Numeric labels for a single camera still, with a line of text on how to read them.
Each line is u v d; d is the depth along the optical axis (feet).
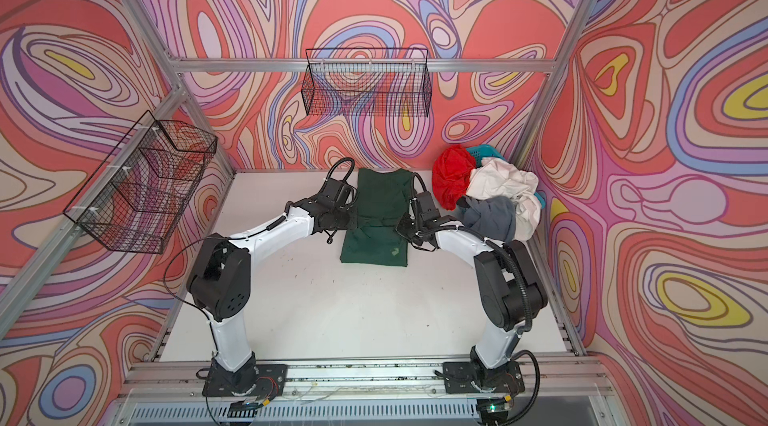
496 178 3.21
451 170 3.33
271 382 2.37
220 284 1.59
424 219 2.40
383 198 3.69
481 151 3.77
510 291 1.55
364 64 2.90
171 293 3.07
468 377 2.41
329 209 2.40
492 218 2.93
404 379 2.46
